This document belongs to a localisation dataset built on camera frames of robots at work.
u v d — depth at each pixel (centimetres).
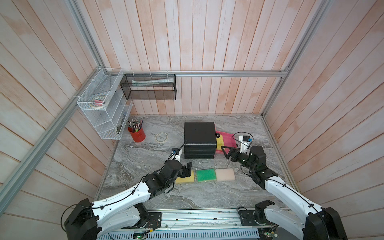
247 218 73
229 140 103
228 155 73
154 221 73
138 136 98
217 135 88
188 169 70
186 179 83
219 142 95
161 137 107
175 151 69
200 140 83
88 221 39
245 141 73
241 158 71
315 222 40
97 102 73
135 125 93
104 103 71
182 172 60
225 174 88
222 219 75
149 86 105
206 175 88
